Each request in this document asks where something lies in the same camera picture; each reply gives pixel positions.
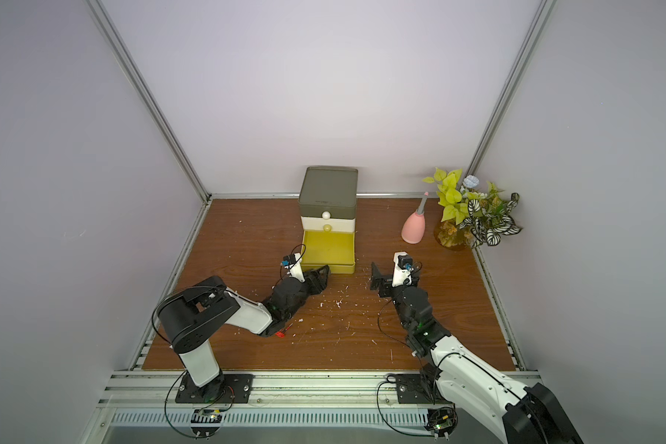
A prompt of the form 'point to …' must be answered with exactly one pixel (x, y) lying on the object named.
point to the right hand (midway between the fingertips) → (390, 259)
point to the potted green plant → (472, 213)
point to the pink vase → (413, 230)
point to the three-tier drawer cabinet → (329, 181)
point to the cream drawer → (321, 224)
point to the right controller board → (441, 421)
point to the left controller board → (205, 416)
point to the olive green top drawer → (327, 206)
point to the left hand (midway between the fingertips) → (328, 269)
